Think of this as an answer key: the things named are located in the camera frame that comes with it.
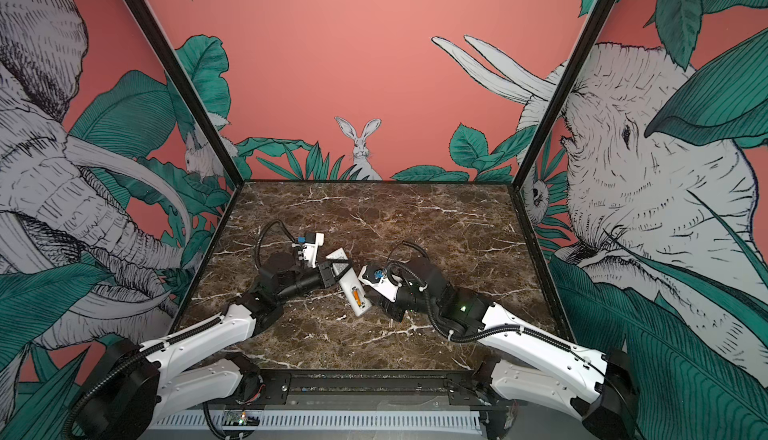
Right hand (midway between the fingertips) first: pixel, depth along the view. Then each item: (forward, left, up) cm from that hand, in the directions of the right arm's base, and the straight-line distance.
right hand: (367, 287), depth 68 cm
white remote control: (+4, +5, -7) cm, 9 cm away
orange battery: (+1, +3, -9) cm, 10 cm away
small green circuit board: (-24, +30, -21) cm, 44 cm away
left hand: (+8, +4, -2) cm, 9 cm away
